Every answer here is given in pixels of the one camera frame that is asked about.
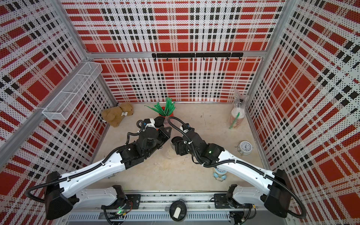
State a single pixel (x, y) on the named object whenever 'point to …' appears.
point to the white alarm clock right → (244, 147)
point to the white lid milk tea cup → (234, 113)
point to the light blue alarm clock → (220, 175)
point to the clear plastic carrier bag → (240, 100)
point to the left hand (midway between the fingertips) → (174, 127)
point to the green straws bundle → (169, 107)
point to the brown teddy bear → (114, 115)
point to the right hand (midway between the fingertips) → (180, 143)
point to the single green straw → (234, 120)
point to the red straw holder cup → (171, 115)
